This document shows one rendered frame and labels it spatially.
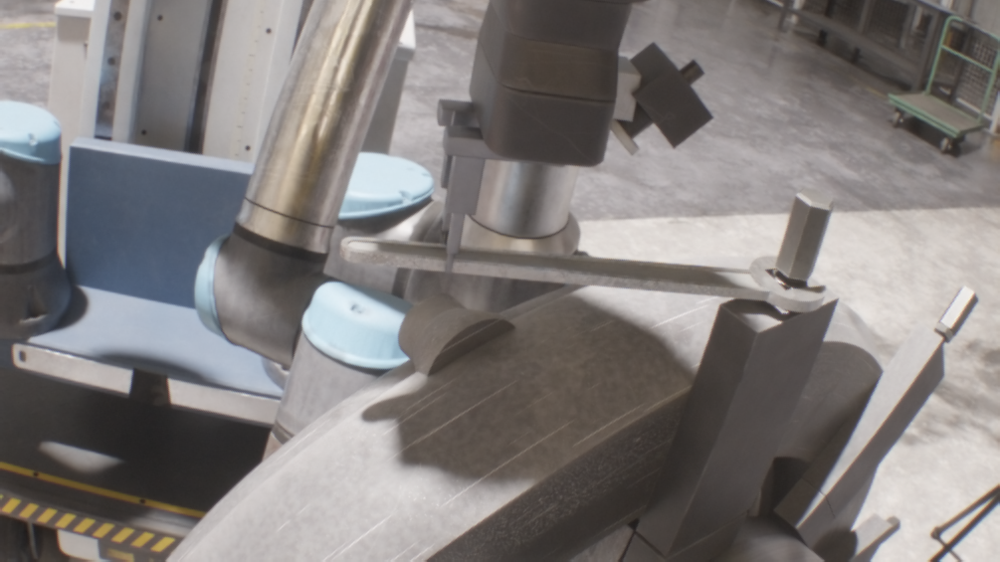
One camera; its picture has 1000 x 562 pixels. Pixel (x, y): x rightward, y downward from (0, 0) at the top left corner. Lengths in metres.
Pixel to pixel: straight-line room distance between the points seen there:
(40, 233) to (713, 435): 0.92
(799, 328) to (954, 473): 2.17
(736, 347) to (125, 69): 0.97
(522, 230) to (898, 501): 1.57
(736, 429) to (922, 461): 2.13
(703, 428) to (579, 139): 0.18
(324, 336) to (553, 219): 0.41
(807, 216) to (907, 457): 2.16
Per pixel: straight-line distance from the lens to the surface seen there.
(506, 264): 0.43
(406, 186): 1.12
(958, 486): 2.60
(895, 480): 2.47
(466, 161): 0.40
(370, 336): 0.69
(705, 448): 0.50
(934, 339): 0.75
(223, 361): 1.25
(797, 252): 0.47
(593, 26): 0.36
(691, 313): 0.52
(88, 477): 1.31
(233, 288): 0.85
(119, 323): 1.30
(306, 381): 0.71
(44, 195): 1.20
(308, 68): 0.84
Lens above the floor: 1.20
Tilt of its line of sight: 25 degrees down
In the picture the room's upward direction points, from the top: 14 degrees clockwise
